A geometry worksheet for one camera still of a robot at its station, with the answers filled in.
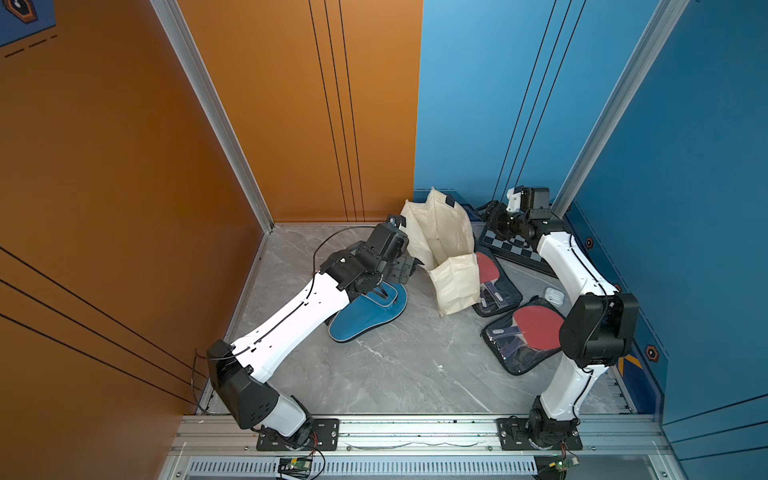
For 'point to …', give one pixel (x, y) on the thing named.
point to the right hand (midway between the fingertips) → (481, 215)
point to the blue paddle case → (365, 313)
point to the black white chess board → (514, 249)
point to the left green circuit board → (295, 467)
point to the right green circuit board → (565, 463)
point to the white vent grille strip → (372, 468)
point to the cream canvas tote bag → (441, 239)
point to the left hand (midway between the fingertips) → (392, 253)
